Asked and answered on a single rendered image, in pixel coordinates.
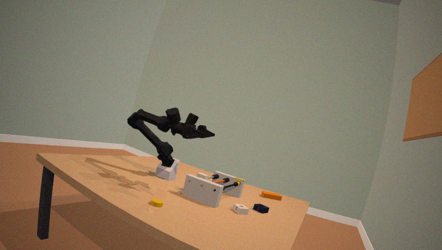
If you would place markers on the orange rectangular block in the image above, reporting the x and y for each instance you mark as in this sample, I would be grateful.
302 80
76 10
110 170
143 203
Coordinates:
271 195

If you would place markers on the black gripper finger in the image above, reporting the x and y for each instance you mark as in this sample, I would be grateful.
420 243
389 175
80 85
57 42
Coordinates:
209 134
193 133

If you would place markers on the yellow short cylinder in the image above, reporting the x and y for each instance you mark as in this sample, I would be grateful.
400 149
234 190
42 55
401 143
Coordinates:
156 202

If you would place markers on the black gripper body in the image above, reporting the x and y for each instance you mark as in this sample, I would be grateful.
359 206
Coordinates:
184 130

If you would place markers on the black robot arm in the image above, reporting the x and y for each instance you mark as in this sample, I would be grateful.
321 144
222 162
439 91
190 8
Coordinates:
164 123

